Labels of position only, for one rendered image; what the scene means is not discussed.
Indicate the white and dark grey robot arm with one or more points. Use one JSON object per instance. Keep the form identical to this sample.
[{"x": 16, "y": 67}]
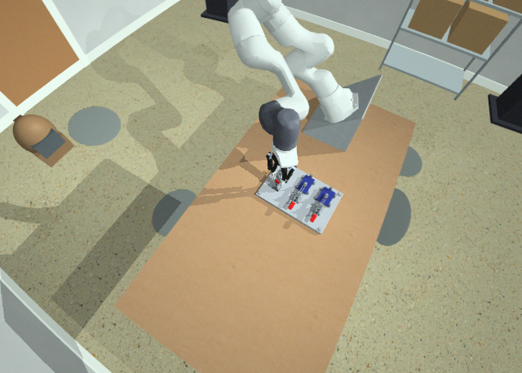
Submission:
[{"x": 281, "y": 117}]

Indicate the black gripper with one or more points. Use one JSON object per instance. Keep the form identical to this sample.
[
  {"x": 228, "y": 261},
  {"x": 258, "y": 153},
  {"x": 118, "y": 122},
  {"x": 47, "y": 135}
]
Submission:
[{"x": 271, "y": 157}]

